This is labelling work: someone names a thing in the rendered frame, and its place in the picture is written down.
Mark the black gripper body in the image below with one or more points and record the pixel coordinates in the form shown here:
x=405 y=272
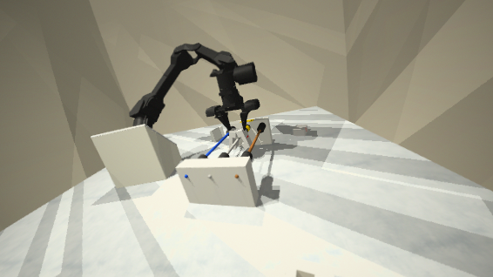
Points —
x=231 y=102

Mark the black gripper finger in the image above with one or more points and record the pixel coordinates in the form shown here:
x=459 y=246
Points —
x=224 y=120
x=243 y=116

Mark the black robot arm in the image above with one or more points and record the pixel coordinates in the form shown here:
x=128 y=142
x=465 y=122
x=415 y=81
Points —
x=146 y=111

